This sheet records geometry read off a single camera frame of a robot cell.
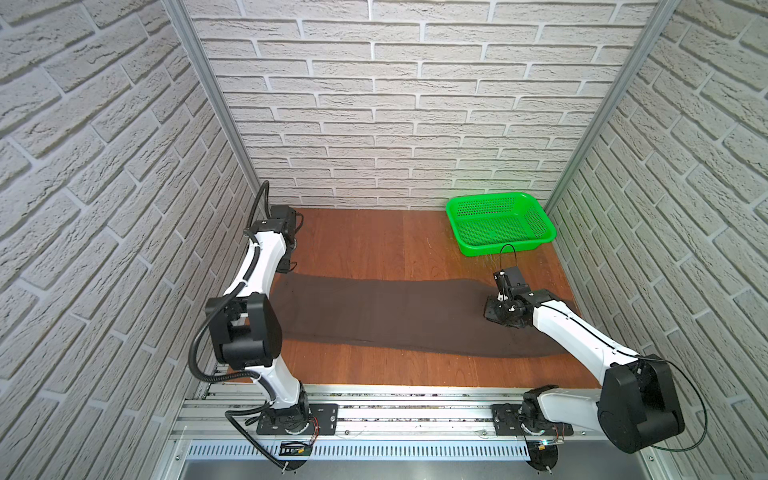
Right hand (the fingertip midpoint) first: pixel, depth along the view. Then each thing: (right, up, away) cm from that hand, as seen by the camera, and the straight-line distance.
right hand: (491, 310), depth 87 cm
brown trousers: (-22, -2, +6) cm, 23 cm away
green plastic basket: (+7, +27, +30) cm, 41 cm away
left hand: (-67, +15, -4) cm, 69 cm away
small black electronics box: (-54, -31, -15) cm, 64 cm away
